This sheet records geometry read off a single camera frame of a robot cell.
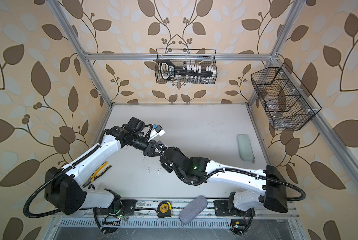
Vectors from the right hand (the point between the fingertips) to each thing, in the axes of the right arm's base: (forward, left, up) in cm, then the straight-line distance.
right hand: (165, 153), depth 71 cm
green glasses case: (+9, -48, -18) cm, 52 cm away
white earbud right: (-1, +6, -20) cm, 21 cm away
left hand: (0, 0, +1) cm, 1 cm away
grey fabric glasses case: (-22, -12, -17) cm, 30 cm away
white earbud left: (0, +12, -20) cm, 24 cm away
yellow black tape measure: (-21, +1, -18) cm, 27 cm away
